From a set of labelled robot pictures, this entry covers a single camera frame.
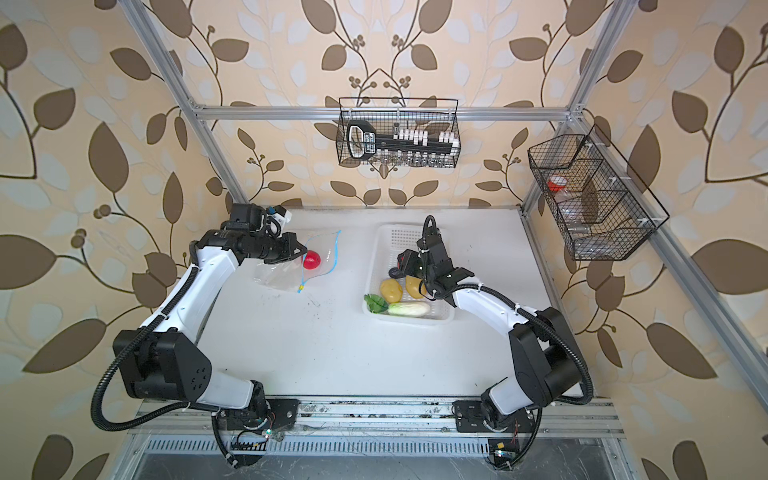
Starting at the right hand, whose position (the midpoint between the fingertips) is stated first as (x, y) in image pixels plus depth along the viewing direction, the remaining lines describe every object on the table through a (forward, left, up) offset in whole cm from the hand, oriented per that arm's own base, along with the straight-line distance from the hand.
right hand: (405, 260), depth 87 cm
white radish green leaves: (-10, +9, -8) cm, 15 cm away
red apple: (+3, +29, -3) cm, 29 cm away
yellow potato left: (-4, +5, -9) cm, 11 cm away
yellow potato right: (-3, -2, -11) cm, 11 cm away
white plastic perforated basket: (+14, +6, -8) cm, 17 cm away
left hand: (0, +27, +8) cm, 28 cm away
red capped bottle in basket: (+11, -42, +19) cm, 47 cm away
